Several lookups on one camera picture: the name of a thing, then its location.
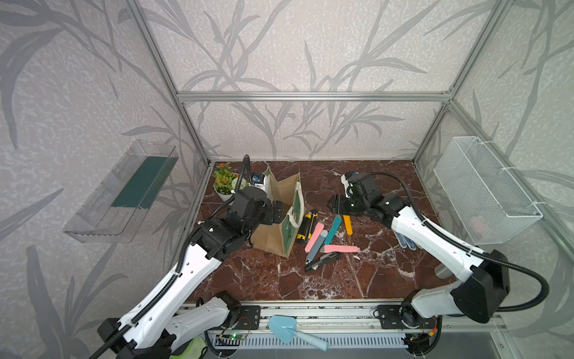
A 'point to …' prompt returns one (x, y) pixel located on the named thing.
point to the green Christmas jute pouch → (278, 238)
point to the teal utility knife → (333, 229)
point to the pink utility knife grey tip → (317, 232)
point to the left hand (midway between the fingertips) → (268, 201)
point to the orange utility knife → (348, 224)
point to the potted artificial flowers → (225, 181)
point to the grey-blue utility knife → (316, 246)
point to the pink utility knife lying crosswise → (329, 248)
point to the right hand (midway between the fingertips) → (329, 202)
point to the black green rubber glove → (193, 348)
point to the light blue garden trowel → (285, 327)
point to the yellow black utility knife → (306, 227)
